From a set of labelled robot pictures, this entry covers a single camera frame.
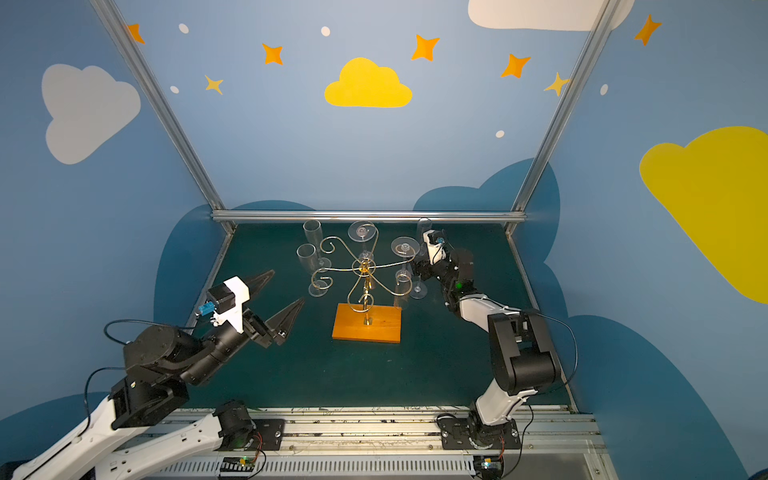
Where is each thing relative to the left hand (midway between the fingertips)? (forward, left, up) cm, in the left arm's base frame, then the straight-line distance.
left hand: (283, 280), depth 53 cm
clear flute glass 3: (+16, -23, -25) cm, 38 cm away
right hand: (+30, -29, -23) cm, 48 cm away
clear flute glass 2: (+17, -23, -10) cm, 31 cm away
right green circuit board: (-24, -45, -46) cm, 69 cm away
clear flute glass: (+22, -13, -9) cm, 27 cm away
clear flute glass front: (+36, -31, -20) cm, 52 cm away
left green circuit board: (-24, +17, -46) cm, 55 cm away
